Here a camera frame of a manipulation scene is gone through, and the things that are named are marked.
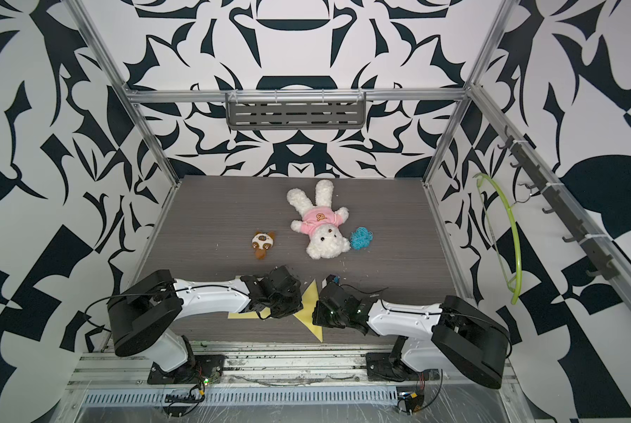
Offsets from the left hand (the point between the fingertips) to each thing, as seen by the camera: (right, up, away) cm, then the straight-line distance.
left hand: (307, 302), depth 85 cm
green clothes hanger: (+52, +11, -18) cm, 56 cm away
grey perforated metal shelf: (-4, +63, +9) cm, 64 cm away
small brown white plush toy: (-17, +18, +11) cm, 27 cm away
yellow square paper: (0, 0, +1) cm, 1 cm away
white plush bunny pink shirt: (+4, +25, +11) cm, 28 cm away
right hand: (+1, -3, -2) cm, 3 cm away
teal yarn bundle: (+19, +19, +14) cm, 31 cm away
